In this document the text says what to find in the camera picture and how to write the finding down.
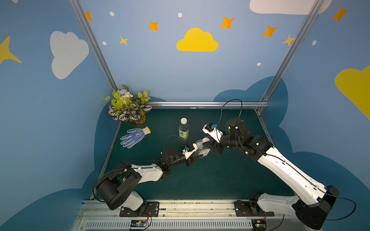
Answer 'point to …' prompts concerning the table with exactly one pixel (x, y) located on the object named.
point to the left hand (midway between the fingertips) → (200, 148)
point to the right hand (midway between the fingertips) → (208, 137)
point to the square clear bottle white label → (202, 149)
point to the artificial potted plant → (124, 108)
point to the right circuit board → (258, 224)
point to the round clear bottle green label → (183, 130)
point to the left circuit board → (138, 223)
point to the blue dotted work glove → (136, 135)
